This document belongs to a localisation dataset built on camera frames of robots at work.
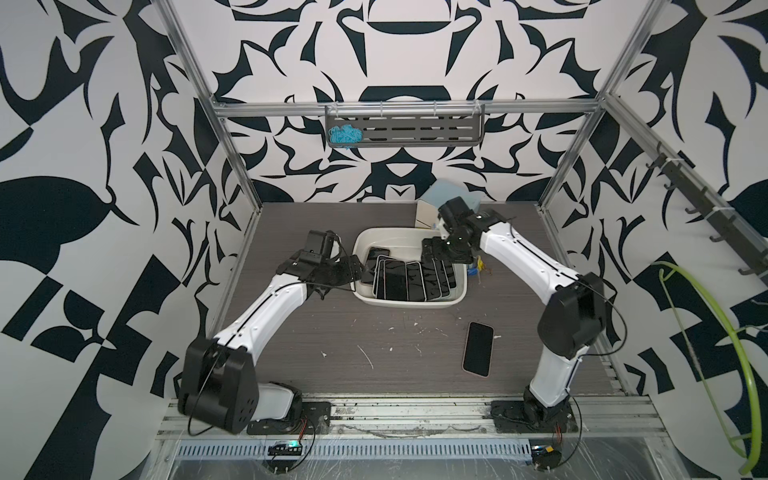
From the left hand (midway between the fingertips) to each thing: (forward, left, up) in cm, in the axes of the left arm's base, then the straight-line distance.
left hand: (350, 266), depth 86 cm
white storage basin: (+17, -17, -12) cm, 27 cm away
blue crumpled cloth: (+34, +1, +20) cm, 39 cm away
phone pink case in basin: (0, -19, -10) cm, 22 cm away
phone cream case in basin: (-1, -13, -7) cm, 15 cm away
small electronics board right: (-45, -46, -16) cm, 66 cm away
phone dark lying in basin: (+4, -5, -11) cm, 12 cm away
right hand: (+3, -23, +1) cm, 24 cm away
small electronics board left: (-40, +16, -17) cm, 47 cm away
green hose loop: (-36, -70, +18) cm, 81 cm away
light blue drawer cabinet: (+30, -32, 0) cm, 44 cm away
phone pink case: (-20, -36, -15) cm, 44 cm away
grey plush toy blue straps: (+5, -41, -10) cm, 42 cm away
